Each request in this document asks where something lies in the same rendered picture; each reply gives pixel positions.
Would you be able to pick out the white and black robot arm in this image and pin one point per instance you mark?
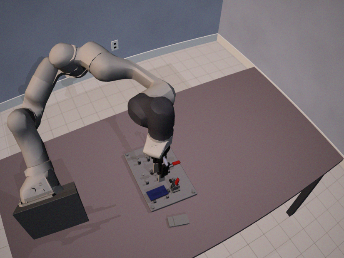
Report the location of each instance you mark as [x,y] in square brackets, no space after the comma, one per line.
[152,108]

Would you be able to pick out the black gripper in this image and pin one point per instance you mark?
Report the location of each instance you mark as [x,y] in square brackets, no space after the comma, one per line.
[161,166]

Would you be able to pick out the grey toggle clamp with red handle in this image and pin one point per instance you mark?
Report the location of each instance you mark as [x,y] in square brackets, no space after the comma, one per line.
[174,186]

